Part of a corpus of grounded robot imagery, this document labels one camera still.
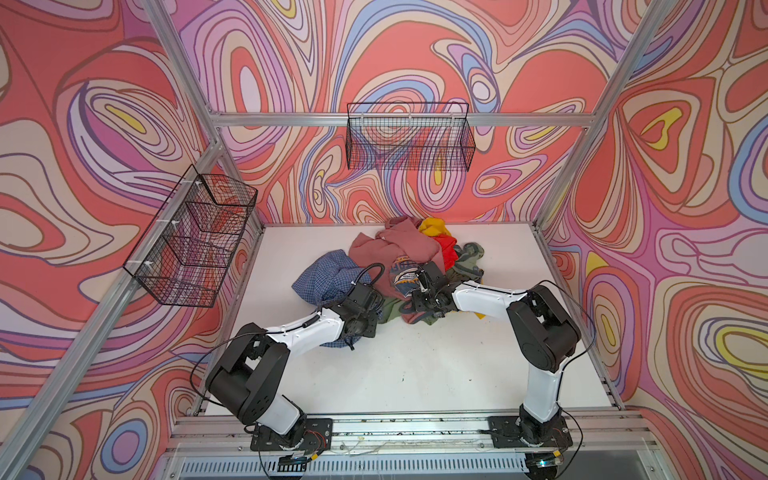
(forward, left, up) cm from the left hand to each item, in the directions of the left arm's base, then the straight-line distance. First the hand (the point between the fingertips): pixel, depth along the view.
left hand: (373, 322), depth 91 cm
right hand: (+7, -17, -3) cm, 18 cm away
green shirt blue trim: (+18, -30, +4) cm, 35 cm away
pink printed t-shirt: (+21, -7, +7) cm, 23 cm away
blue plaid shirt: (+11, +15, +7) cm, 20 cm away
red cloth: (+23, -26, +6) cm, 35 cm away
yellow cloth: (+38, -22, +3) cm, 44 cm away
